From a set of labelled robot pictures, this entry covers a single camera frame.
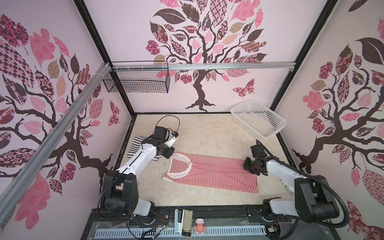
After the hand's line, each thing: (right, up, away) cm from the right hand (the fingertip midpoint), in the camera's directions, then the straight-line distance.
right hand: (244, 165), depth 91 cm
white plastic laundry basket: (+18, +30, +24) cm, 42 cm away
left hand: (-47, +9, -3) cm, 48 cm away
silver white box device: (-37, -21, -21) cm, 47 cm away
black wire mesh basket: (-61, +57, +4) cm, 83 cm away
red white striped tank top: (-13, -4, -4) cm, 14 cm away
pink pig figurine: (-29, -24, -23) cm, 44 cm away
